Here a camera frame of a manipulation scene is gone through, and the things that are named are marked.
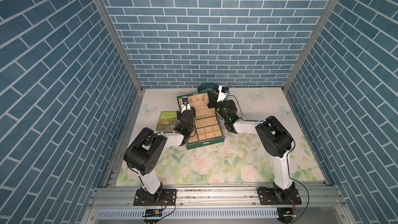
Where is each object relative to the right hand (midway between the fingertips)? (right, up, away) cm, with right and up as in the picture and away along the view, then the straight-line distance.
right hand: (209, 92), depth 89 cm
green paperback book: (-27, -18, +10) cm, 34 cm away
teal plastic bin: (0, +7, +30) cm, 31 cm away
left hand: (-12, -6, +2) cm, 14 cm away
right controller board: (+35, -57, -18) cm, 69 cm away
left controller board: (-26, -58, -17) cm, 66 cm away
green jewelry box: (0, -22, +5) cm, 22 cm away
